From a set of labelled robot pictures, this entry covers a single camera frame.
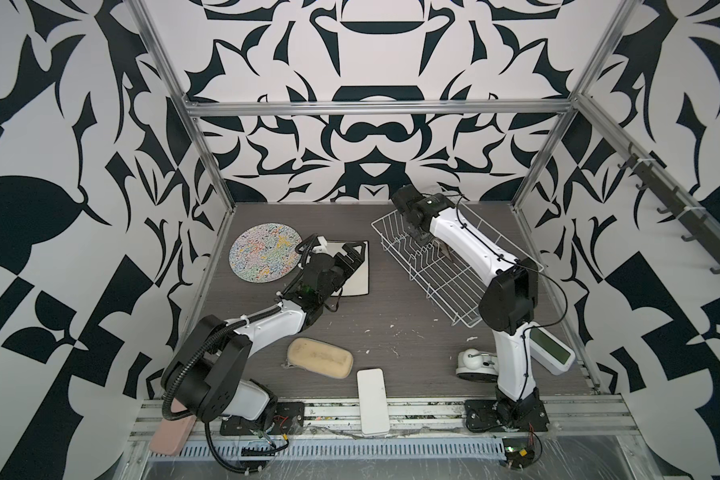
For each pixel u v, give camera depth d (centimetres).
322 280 68
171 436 70
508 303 55
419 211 65
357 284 97
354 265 76
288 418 73
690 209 59
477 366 71
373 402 73
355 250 77
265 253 105
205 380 43
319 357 80
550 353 81
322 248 79
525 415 64
